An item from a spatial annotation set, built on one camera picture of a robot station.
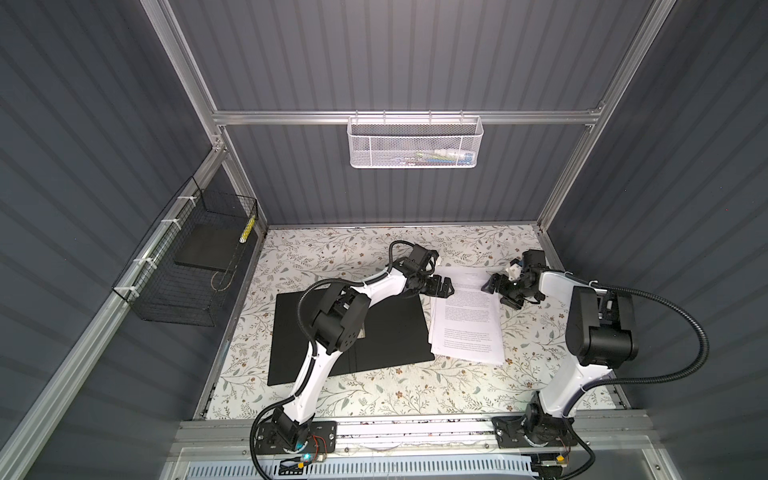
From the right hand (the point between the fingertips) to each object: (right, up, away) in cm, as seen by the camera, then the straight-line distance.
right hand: (496, 294), depth 98 cm
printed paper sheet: (-10, -9, -4) cm, 14 cm away
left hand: (-17, +1, 0) cm, 17 cm away
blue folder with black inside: (-33, -12, -8) cm, 36 cm away
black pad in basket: (-82, +15, -21) cm, 86 cm away
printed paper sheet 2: (-9, +6, +8) cm, 13 cm away
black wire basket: (-86, +10, -26) cm, 90 cm away
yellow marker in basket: (-75, +20, -16) cm, 79 cm away
